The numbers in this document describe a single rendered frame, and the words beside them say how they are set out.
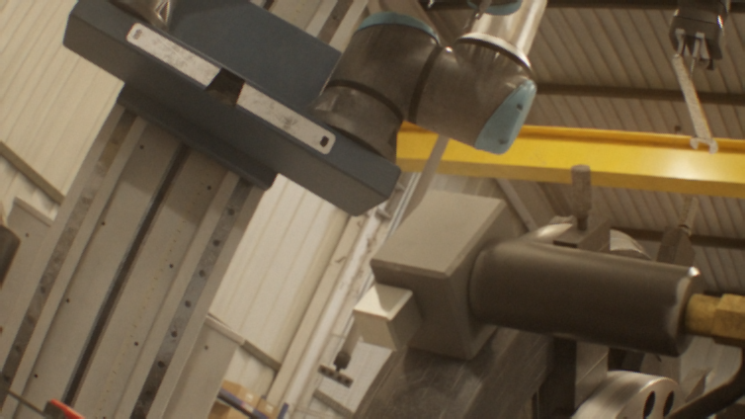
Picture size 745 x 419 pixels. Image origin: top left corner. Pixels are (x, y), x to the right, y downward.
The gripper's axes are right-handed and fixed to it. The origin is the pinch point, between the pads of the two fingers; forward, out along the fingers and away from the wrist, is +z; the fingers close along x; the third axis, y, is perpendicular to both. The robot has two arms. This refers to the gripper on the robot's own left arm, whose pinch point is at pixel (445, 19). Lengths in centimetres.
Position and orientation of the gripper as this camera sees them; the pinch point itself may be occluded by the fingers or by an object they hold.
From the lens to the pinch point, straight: 133.7
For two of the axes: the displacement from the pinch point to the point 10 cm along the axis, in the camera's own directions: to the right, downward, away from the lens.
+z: -3.6, 6.1, -7.0
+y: 4.1, -5.7, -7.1
